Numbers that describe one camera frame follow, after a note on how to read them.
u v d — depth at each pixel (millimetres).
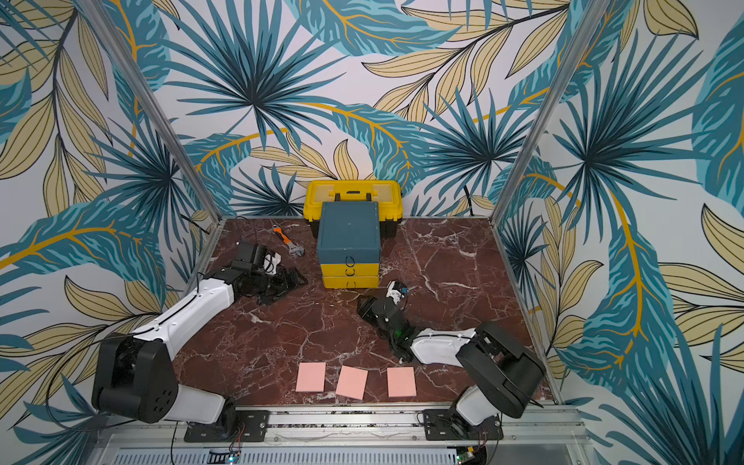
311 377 811
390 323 660
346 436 733
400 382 801
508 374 449
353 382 803
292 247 1097
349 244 840
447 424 742
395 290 817
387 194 1036
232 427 680
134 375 415
